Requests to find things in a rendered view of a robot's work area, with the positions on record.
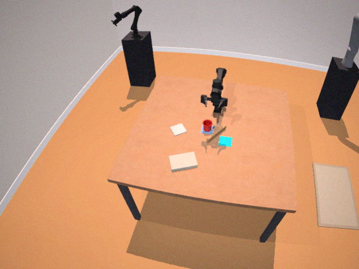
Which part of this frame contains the dark red plastic cup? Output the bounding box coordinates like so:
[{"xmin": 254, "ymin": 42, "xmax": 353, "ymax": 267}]
[{"xmin": 203, "ymin": 119, "xmax": 212, "ymax": 132}]

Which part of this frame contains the brown wooden block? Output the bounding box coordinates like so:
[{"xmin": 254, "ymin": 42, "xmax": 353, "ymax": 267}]
[{"xmin": 206, "ymin": 124, "xmax": 227, "ymax": 143}]

